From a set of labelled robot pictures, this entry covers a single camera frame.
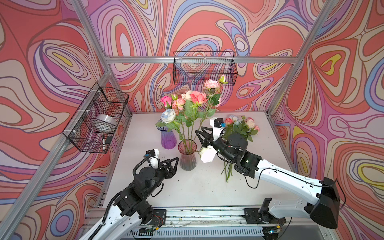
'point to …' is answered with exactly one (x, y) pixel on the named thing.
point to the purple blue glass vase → (168, 138)
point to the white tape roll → (107, 118)
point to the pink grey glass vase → (187, 147)
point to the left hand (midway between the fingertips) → (177, 159)
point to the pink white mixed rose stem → (238, 125)
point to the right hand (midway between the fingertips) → (199, 133)
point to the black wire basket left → (93, 128)
